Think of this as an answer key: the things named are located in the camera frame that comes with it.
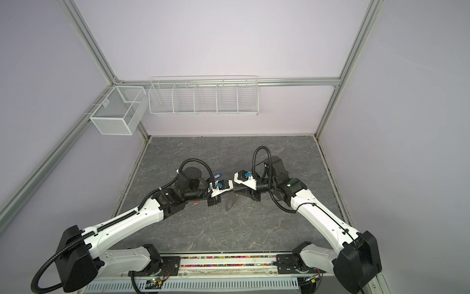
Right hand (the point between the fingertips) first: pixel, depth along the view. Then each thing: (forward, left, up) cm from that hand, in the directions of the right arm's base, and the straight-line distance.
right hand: (237, 187), depth 74 cm
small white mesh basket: (+44, +65, +6) cm, 78 cm away
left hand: (-1, +3, +1) cm, 3 cm away
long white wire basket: (+50, +19, +11) cm, 55 cm away
